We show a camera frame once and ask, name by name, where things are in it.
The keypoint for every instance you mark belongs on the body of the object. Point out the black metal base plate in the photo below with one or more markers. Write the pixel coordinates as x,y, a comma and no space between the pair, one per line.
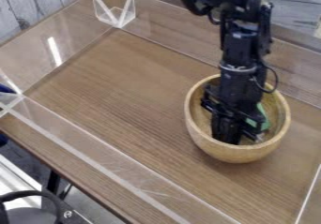
70,216

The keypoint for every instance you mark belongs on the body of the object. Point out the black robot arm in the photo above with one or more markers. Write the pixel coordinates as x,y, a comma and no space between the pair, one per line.
245,29

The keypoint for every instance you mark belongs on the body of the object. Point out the clear acrylic corner bracket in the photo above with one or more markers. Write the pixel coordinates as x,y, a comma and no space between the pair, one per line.
114,16

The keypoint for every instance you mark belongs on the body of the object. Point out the blue object at edge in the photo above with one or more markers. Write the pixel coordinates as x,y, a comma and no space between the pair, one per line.
5,89

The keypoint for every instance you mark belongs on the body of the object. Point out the clear acrylic tray wall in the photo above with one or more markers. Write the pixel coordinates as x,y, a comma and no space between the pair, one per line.
138,193

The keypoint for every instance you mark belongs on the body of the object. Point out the black table leg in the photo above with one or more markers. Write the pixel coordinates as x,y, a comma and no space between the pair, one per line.
54,182

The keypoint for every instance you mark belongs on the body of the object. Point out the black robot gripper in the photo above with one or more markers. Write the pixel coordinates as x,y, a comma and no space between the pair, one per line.
230,101

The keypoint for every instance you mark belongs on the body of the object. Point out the green rectangular block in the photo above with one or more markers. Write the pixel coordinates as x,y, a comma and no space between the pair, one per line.
258,120

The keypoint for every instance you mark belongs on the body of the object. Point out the brown wooden bowl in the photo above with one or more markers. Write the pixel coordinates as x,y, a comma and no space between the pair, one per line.
247,151

